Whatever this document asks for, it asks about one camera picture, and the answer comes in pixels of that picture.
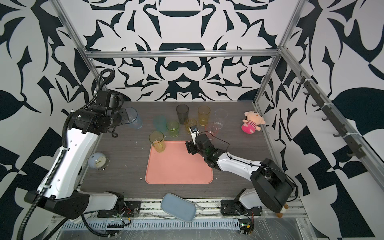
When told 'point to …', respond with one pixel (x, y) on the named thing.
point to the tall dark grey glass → (183, 111)
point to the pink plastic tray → (176, 166)
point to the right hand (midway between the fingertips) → (192, 137)
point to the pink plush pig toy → (254, 119)
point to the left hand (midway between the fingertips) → (121, 113)
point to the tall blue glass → (134, 120)
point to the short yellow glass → (190, 122)
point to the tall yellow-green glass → (157, 138)
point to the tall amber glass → (203, 111)
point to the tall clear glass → (220, 114)
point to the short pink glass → (212, 129)
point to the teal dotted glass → (160, 122)
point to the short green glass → (173, 126)
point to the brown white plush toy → (280, 215)
